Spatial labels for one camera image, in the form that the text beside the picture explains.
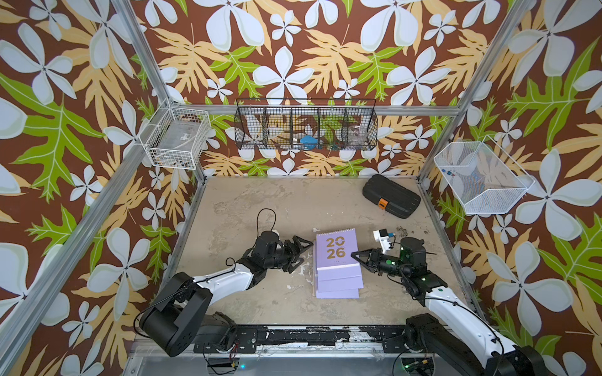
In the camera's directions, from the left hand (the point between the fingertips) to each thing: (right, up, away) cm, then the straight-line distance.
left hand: (311, 248), depth 82 cm
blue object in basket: (0, +41, +14) cm, 43 cm away
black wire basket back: (-2, +50, +16) cm, 52 cm away
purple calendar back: (+8, -16, -2) cm, 18 cm away
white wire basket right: (+62, +24, 0) cm, 66 cm away
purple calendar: (+9, -4, -4) cm, 10 cm away
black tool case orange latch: (+37, +19, +22) cm, 47 cm away
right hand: (+13, -2, -5) cm, 14 cm away
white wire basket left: (-51, +41, +4) cm, 65 cm away
